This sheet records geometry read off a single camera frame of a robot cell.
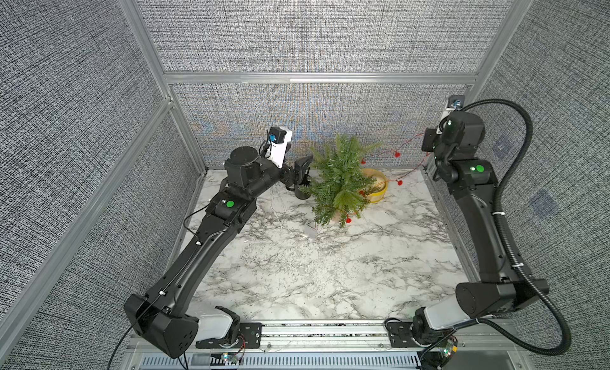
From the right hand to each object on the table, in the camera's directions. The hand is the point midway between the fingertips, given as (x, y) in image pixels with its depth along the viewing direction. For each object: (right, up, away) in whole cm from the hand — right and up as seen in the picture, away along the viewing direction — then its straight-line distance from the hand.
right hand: (449, 119), depth 65 cm
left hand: (-40, -8, -2) cm, 41 cm away
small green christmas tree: (-28, -16, +11) cm, 34 cm away
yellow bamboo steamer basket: (-8, -20, +38) cm, 44 cm away
